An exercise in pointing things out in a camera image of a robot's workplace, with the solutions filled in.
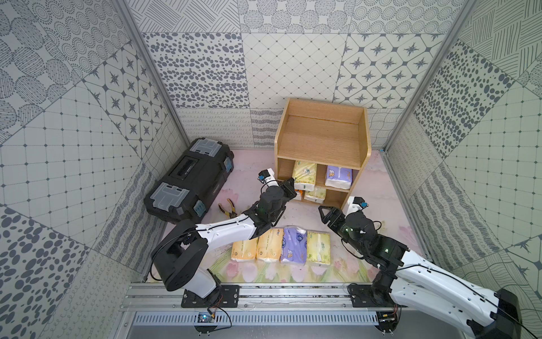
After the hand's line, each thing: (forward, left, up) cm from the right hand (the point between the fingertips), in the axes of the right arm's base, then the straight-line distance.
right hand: (323, 213), depth 76 cm
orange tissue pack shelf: (-9, +30, -13) cm, 34 cm away
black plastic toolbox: (+8, +54, +2) cm, 54 cm away
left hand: (+12, +10, +8) cm, 17 cm away
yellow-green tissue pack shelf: (+15, +6, +5) cm, 17 cm away
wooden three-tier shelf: (+20, 0, +14) cm, 25 cm away
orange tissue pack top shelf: (-7, +20, -13) cm, 25 cm away
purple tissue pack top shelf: (-7, +10, -13) cm, 18 cm away
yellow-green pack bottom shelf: (+15, -1, -11) cm, 19 cm away
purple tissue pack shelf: (+13, -7, +6) cm, 15 cm away
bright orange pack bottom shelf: (+15, +7, -11) cm, 20 cm away
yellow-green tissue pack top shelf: (-8, +1, -13) cm, 15 cm away
